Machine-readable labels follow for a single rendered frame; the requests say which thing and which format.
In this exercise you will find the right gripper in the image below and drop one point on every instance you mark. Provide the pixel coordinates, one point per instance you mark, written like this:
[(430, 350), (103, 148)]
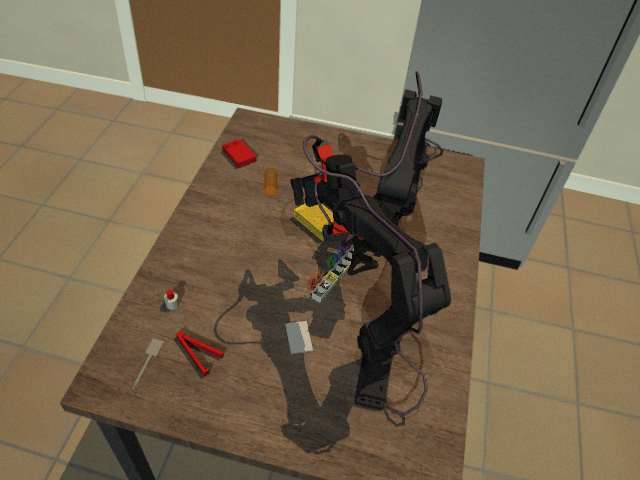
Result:
[(361, 246)]

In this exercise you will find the red rectangular block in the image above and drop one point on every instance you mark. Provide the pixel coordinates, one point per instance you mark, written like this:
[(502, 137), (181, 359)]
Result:
[(239, 153)]

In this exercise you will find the amber translucent pill bottle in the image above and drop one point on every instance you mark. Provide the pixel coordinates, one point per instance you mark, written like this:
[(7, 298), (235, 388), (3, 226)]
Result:
[(270, 180)]

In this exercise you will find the grey cylinder with red cap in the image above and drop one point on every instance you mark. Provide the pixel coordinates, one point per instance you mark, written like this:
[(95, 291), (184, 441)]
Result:
[(171, 300)]

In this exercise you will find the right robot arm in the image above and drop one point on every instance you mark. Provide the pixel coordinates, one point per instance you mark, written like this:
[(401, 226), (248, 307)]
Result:
[(393, 189)]

